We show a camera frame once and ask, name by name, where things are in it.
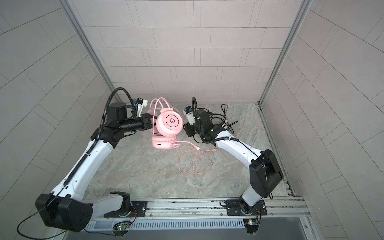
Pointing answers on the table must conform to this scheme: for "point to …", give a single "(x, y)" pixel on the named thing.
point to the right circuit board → (251, 224)
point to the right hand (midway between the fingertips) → (184, 125)
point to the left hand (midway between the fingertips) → (163, 119)
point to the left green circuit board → (122, 226)
